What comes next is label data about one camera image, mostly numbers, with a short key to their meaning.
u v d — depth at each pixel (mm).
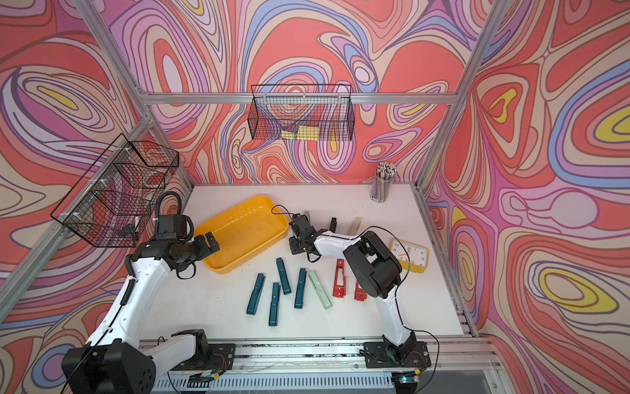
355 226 1015
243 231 1019
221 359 719
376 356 723
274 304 805
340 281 889
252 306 810
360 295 857
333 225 1040
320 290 848
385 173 1011
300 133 822
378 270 548
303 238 769
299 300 822
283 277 881
